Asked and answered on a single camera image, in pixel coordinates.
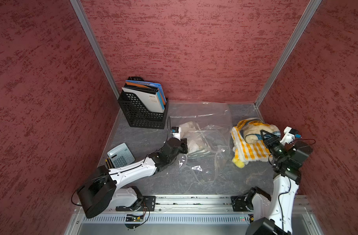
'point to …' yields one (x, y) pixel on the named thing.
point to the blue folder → (162, 96)
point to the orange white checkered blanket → (244, 152)
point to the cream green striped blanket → (198, 145)
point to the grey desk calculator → (121, 156)
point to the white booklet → (151, 100)
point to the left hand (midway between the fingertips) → (186, 142)
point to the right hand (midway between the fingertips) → (258, 132)
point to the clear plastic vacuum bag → (208, 128)
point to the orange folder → (130, 83)
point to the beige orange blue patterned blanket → (251, 130)
